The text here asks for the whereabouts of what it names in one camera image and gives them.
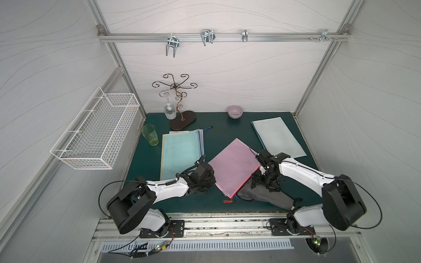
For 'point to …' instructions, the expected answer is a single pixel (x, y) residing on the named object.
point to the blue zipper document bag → (277, 138)
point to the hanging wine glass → (170, 109)
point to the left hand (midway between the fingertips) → (218, 181)
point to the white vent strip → (124, 247)
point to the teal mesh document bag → (180, 152)
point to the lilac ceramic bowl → (235, 112)
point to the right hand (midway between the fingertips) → (260, 187)
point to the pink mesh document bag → (233, 167)
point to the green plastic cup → (148, 131)
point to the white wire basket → (92, 139)
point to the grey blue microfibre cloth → (261, 193)
